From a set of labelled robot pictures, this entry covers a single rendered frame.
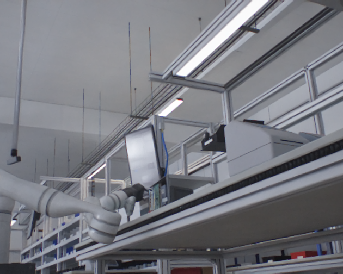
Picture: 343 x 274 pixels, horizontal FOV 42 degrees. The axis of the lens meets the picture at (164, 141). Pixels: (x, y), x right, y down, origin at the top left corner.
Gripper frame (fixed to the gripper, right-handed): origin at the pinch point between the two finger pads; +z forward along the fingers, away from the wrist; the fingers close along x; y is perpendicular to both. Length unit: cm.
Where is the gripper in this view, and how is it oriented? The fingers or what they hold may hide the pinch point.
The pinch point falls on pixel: (153, 190)
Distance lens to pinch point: 203.2
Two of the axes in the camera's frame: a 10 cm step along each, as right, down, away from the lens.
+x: -2.3, 8.9, 3.9
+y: -7.5, -4.2, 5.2
